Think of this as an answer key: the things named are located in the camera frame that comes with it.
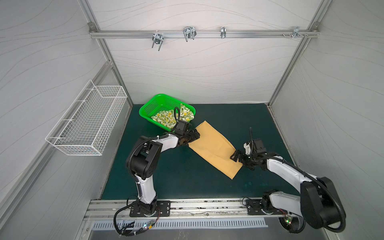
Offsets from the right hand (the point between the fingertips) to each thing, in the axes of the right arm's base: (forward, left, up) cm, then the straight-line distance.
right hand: (238, 156), depth 88 cm
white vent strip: (-37, +61, +3) cm, 71 cm away
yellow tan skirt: (+7, +15, -3) cm, 17 cm away
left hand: (+13, +25, +2) cm, 29 cm away
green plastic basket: (+42, +56, +2) cm, 70 cm away
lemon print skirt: (+25, +48, +4) cm, 54 cm away
